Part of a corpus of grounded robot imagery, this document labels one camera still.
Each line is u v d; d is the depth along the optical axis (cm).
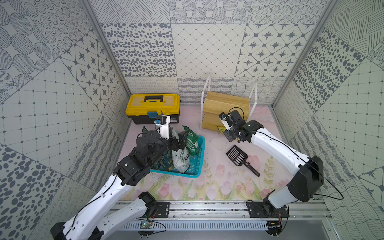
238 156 93
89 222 38
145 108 95
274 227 73
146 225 71
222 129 76
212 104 95
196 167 88
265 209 66
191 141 83
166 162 73
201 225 70
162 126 53
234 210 76
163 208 74
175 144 56
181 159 79
